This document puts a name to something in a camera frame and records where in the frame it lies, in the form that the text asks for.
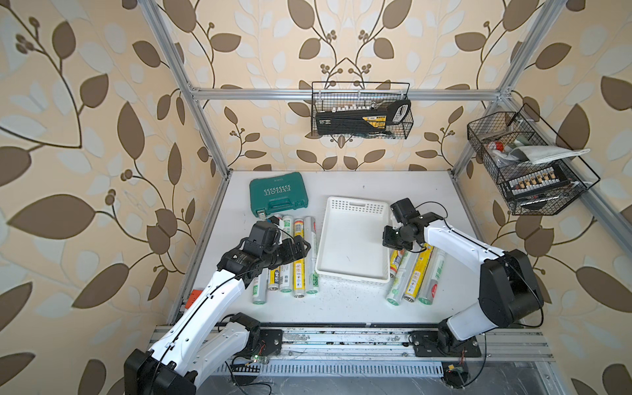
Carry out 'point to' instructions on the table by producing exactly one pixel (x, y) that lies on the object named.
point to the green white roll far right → (432, 274)
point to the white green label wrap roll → (286, 272)
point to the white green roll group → (402, 276)
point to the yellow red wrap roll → (274, 276)
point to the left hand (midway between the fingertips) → (301, 249)
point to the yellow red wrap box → (395, 257)
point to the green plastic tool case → (277, 193)
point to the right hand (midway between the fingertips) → (385, 242)
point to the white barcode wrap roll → (260, 287)
